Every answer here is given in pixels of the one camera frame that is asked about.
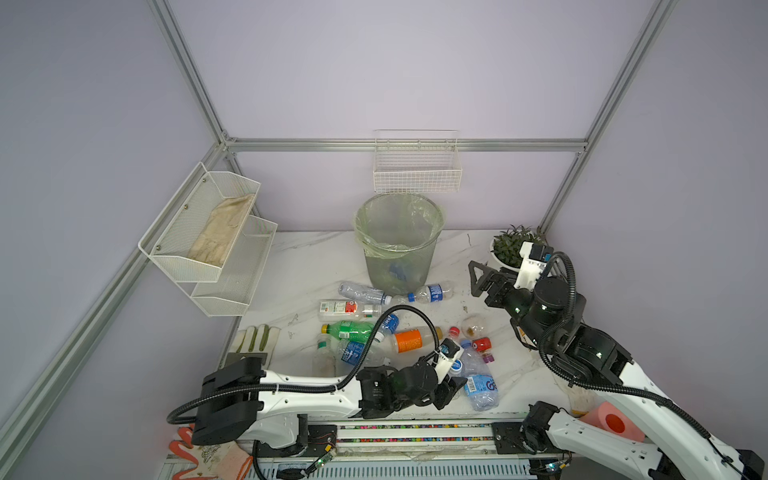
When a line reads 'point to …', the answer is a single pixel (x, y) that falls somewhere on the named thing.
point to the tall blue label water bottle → (397, 270)
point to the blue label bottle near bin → (433, 293)
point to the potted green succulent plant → (506, 245)
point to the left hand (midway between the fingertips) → (456, 374)
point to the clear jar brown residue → (475, 326)
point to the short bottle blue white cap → (456, 369)
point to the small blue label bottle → (390, 326)
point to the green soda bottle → (349, 329)
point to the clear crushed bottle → (363, 292)
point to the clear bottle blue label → (352, 352)
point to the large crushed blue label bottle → (481, 387)
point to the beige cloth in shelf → (215, 235)
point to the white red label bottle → (347, 309)
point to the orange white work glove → (223, 461)
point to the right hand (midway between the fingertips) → (481, 265)
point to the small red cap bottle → (482, 344)
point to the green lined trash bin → (398, 232)
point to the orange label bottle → (413, 339)
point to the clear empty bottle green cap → (324, 361)
